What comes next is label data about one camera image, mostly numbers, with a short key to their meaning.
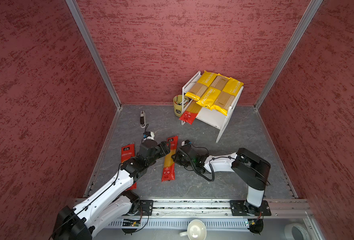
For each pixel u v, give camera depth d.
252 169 0.46
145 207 0.73
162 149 0.69
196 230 0.68
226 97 0.76
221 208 0.76
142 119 1.05
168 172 0.83
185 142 0.85
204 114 0.98
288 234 0.67
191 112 0.92
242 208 0.74
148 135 0.71
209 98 0.76
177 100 1.09
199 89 0.81
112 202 0.48
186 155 0.67
